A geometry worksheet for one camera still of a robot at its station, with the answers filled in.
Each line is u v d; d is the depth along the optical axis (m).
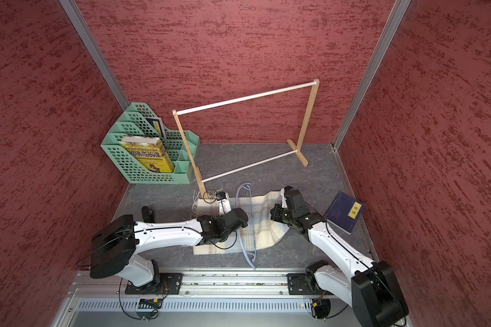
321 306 0.71
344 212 0.92
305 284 0.73
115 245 0.42
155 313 0.69
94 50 0.81
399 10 0.71
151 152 0.87
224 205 0.74
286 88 0.79
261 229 0.85
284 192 0.80
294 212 0.64
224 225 0.62
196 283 0.76
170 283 0.74
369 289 0.39
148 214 0.89
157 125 1.10
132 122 0.95
